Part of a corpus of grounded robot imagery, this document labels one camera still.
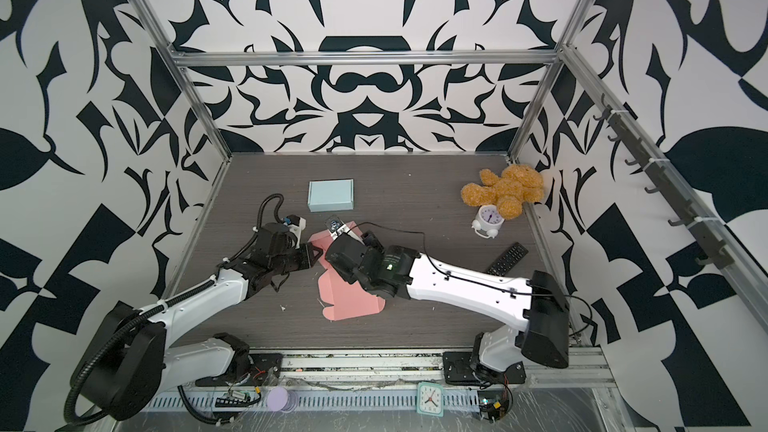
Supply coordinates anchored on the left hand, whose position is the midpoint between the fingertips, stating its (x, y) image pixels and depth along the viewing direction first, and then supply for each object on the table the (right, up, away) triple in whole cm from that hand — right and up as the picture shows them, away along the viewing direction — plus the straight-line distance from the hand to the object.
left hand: (324, 246), depth 86 cm
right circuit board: (+43, -34, -15) cm, 57 cm away
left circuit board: (-19, -34, -13) cm, 41 cm away
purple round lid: (-5, -27, -23) cm, 36 cm away
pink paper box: (+8, -12, -7) cm, 16 cm away
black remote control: (+55, -4, +6) cm, 56 cm away
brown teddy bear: (+62, +18, +16) cm, 66 cm away
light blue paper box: (-1, +14, +16) cm, 21 cm away
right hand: (+9, +3, -13) cm, 16 cm away
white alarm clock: (+51, +6, +13) cm, 53 cm away
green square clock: (+27, -31, -17) cm, 45 cm away
